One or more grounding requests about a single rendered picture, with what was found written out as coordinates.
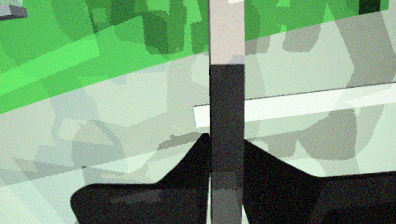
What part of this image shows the white flat bar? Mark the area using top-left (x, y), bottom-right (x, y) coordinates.
top-left (193, 82), bottom-right (396, 127)

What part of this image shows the green flat mat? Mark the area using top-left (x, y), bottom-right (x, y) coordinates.
top-left (0, 0), bottom-right (360, 114)

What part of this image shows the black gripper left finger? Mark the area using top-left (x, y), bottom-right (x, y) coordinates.
top-left (70, 133), bottom-right (210, 224)

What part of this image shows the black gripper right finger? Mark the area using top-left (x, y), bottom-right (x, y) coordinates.
top-left (242, 139), bottom-right (396, 224)

